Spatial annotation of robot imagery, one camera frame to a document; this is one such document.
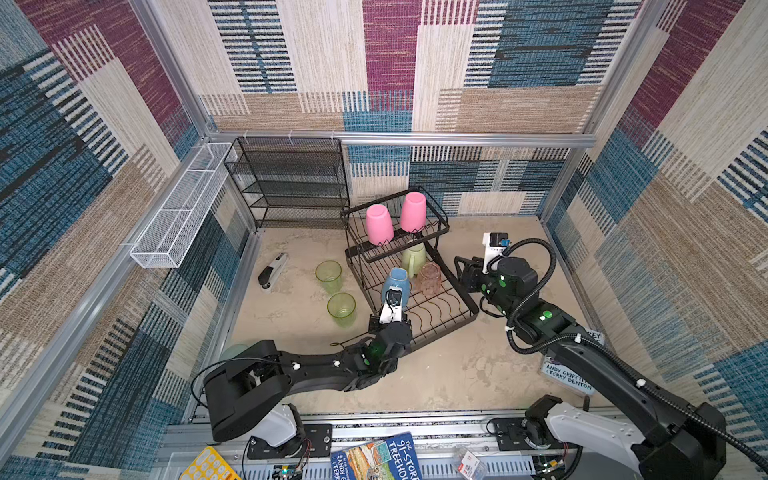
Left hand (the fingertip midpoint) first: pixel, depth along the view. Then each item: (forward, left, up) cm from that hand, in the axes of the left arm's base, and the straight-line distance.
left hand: (396, 302), depth 82 cm
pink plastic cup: (+20, -5, +14) cm, 25 cm away
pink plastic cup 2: (+17, +4, +13) cm, 21 cm away
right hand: (+5, -18, +11) cm, 21 cm away
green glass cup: (+16, +21, -9) cm, 28 cm away
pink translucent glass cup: (+11, -11, -5) cm, 16 cm away
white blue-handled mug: (+4, -1, +6) cm, 7 cm away
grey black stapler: (+16, +41, -10) cm, 45 cm away
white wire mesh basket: (+7, +54, +20) cm, 58 cm away
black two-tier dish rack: (+10, +1, +10) cm, 14 cm away
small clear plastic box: (-35, -15, -12) cm, 40 cm away
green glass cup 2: (+6, +17, -11) cm, 21 cm away
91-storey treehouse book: (-34, +2, -12) cm, 36 cm away
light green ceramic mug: (+17, -6, -3) cm, 18 cm away
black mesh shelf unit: (+48, +36, +5) cm, 60 cm away
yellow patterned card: (-34, +44, -13) cm, 57 cm away
